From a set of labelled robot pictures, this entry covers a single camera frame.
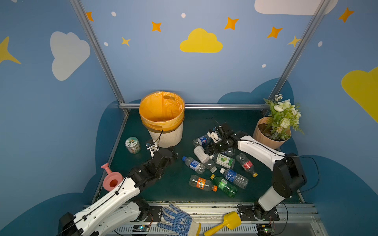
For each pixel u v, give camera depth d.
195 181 0.80
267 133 0.95
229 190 0.78
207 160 0.93
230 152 0.93
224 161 0.91
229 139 0.66
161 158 0.53
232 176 0.82
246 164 0.88
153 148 0.63
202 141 0.98
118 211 0.56
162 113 1.04
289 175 0.45
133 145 0.91
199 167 0.88
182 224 0.71
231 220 0.72
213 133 0.80
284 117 0.78
